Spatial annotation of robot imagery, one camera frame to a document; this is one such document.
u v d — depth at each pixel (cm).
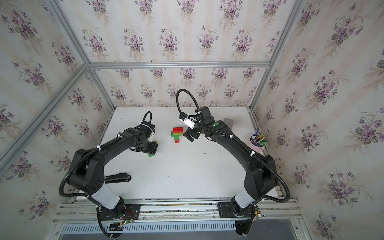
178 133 91
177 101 64
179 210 75
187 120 70
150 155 93
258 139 90
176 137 95
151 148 80
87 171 45
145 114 78
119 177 80
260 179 43
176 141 98
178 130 91
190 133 73
